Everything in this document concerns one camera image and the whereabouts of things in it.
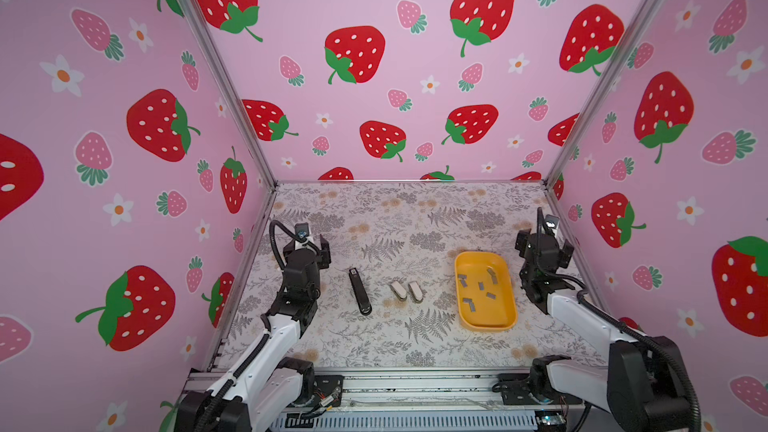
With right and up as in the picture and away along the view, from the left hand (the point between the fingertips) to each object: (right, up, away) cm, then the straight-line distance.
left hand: (310, 236), depth 81 cm
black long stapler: (+13, -19, +9) cm, 24 cm away
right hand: (+67, 0, +3) cm, 67 cm away
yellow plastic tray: (+52, -24, +6) cm, 57 cm away
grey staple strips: (+51, -17, +11) cm, 55 cm away
